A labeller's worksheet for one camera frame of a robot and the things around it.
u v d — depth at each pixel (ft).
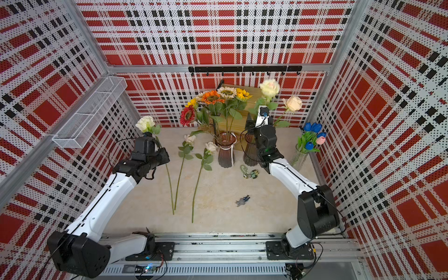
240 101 2.50
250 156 3.22
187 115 2.34
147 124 2.65
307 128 2.66
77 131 2.30
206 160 3.40
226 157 3.07
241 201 2.84
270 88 2.08
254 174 3.18
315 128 2.59
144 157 1.89
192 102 2.57
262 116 2.14
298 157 2.87
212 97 2.46
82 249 1.23
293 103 2.30
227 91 2.45
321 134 2.52
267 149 2.07
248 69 2.96
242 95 2.46
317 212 1.43
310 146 2.44
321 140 2.43
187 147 3.63
